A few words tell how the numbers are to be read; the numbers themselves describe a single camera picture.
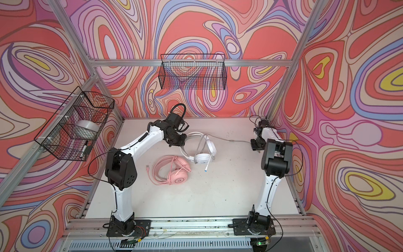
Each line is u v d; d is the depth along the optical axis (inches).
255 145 36.6
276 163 22.8
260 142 33.3
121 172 20.1
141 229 28.3
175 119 28.9
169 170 36.5
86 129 27.6
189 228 29.6
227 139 41.5
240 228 28.8
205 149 34.9
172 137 30.0
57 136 26.5
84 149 28.4
